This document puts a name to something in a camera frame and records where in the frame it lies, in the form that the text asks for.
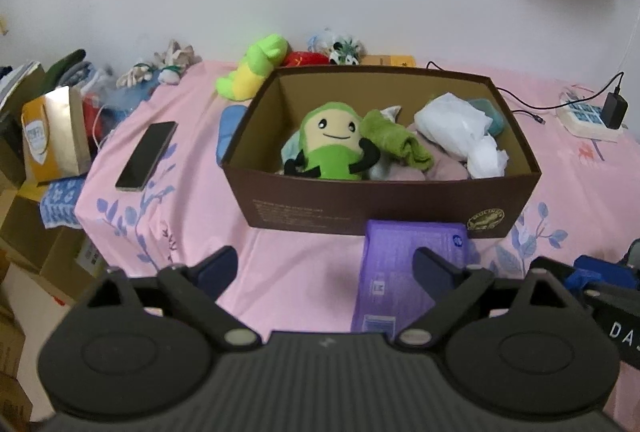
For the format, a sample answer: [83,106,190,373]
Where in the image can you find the black charging cable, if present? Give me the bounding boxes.
[424,59,626,127]

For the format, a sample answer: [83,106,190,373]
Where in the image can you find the green bean plush doll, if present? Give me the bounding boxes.
[283,101,381,181]

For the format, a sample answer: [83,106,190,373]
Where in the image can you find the dark green towel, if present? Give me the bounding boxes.
[360,110,435,172]

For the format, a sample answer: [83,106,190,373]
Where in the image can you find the blue patterned cloth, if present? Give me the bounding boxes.
[39,176,86,229]

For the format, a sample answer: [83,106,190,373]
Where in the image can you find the yellow brown gift box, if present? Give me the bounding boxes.
[360,54,416,68]

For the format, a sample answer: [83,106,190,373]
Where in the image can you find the green yellow caterpillar plush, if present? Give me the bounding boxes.
[215,34,288,101]

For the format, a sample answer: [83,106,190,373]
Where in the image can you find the cardboard boxes stack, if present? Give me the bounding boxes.
[0,136,109,432]

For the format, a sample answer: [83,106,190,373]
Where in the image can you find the brown cardboard box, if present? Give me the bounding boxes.
[222,66,541,238]

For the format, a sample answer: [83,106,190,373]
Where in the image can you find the beige plush toy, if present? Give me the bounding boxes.
[116,40,202,88]

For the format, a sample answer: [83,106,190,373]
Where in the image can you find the black smartphone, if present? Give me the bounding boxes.
[115,121,178,191]

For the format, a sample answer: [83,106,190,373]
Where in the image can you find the white knitted cloth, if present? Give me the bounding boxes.
[380,106,401,123]

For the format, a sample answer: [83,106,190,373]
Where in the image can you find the pink plush bear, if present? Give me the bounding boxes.
[366,123,471,182]

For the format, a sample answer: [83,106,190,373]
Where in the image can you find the black power adapter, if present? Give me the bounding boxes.
[600,85,628,129]

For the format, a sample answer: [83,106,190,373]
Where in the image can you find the panda plush toy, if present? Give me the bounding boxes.
[329,40,362,66]

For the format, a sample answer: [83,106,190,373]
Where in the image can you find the gold paper bag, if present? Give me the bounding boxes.
[21,86,91,184]

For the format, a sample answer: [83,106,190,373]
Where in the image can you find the red plush toy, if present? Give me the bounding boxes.
[281,51,330,68]

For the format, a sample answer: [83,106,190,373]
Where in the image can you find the purple tissue pack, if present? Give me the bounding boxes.
[350,221,469,339]

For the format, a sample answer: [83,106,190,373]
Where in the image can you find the white power strip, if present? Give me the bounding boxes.
[555,86,624,143]

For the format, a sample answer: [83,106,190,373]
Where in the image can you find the green teal mesh sponge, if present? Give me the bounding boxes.
[469,98,506,137]

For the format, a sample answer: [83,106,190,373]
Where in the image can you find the white plastic bag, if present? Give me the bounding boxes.
[414,92,509,179]

